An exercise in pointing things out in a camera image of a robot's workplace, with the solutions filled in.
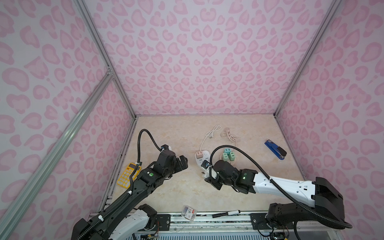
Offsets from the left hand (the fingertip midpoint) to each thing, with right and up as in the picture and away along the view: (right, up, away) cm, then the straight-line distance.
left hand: (185, 162), depth 79 cm
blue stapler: (+59, +2, +17) cm, 62 cm away
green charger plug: (+27, +1, +11) cm, 29 cm away
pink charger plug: (+8, +2, +12) cm, 14 cm away
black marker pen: (+23, -25, -3) cm, 34 cm away
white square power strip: (+12, 0, +17) cm, 21 cm away
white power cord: (+16, +14, +29) cm, 35 cm away
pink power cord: (+30, +12, +26) cm, 42 cm away
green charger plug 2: (+23, +1, +10) cm, 25 cm away
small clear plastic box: (+2, -24, -4) cm, 25 cm away
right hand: (+12, -6, -1) cm, 13 cm away
